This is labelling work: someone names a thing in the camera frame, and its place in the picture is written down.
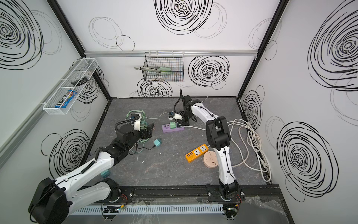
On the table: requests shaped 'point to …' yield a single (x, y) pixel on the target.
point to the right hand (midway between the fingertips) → (179, 122)
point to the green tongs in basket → (159, 69)
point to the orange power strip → (196, 153)
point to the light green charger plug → (172, 125)
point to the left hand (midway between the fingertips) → (147, 123)
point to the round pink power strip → (210, 160)
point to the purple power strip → (166, 128)
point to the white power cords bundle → (255, 160)
